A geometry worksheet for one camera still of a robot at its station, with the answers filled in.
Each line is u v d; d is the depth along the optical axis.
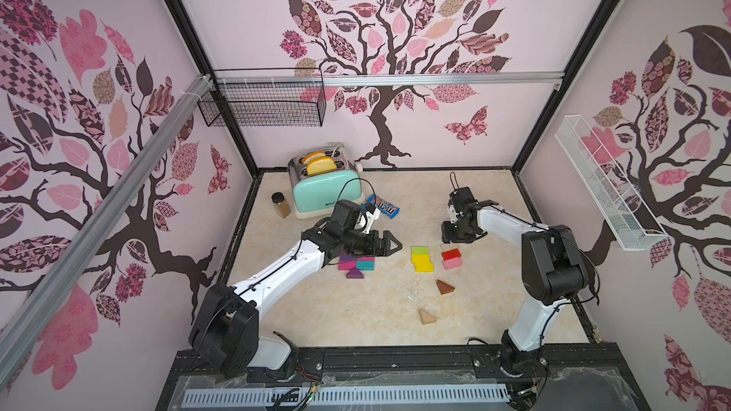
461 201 0.78
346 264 0.93
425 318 0.81
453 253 0.95
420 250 0.96
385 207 1.07
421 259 0.94
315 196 0.96
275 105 0.67
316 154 1.00
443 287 0.85
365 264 0.92
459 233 0.83
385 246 0.69
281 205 1.00
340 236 0.63
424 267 0.92
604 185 0.79
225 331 0.41
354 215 0.65
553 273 0.49
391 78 0.93
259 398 0.70
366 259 0.93
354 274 0.90
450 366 0.75
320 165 0.95
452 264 0.93
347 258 0.95
